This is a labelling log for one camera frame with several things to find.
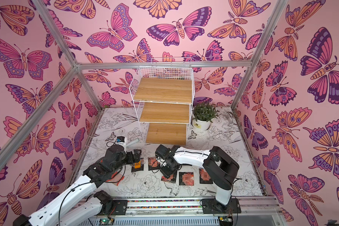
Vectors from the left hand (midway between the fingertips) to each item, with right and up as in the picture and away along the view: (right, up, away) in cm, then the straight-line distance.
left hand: (136, 150), depth 80 cm
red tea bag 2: (+21, -18, +4) cm, 27 cm away
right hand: (+17, -16, +5) cm, 23 cm away
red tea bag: (+8, -11, +10) cm, 17 cm away
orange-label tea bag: (-1, -12, +8) cm, 14 cm away
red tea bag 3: (+29, -18, +3) cm, 34 cm away
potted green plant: (+41, +22, +12) cm, 48 cm away
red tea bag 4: (+40, -17, +4) cm, 43 cm away
